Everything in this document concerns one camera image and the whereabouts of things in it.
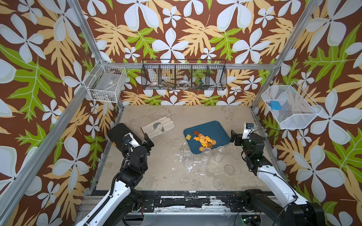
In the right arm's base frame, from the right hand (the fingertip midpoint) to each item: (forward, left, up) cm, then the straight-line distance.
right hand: (239, 129), depth 83 cm
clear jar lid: (-17, +5, -19) cm, 26 cm away
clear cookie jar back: (-11, +30, -17) cm, 37 cm away
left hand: (-7, +57, +3) cm, 58 cm away
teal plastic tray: (+13, +10, -18) cm, 24 cm away
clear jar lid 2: (-25, +13, -20) cm, 35 cm away
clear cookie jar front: (-8, +18, -18) cm, 27 cm away
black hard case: (+7, +81, -14) cm, 83 cm away
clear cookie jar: (-7, +9, -17) cm, 21 cm away
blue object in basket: (+14, -24, +6) cm, 28 cm away
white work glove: (+15, +53, -17) cm, 58 cm away
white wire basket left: (+25, +82, +17) cm, 87 cm away
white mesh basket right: (+10, -31, +9) cm, 33 cm away
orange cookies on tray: (+1, +18, -16) cm, 24 cm away
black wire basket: (+39, +33, +13) cm, 52 cm away
